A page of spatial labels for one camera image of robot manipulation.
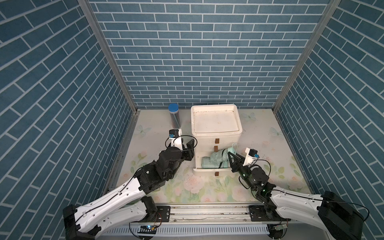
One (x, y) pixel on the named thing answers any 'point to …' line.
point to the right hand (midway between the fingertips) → (231, 154)
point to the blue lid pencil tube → (173, 109)
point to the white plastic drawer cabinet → (215, 127)
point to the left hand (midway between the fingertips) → (194, 141)
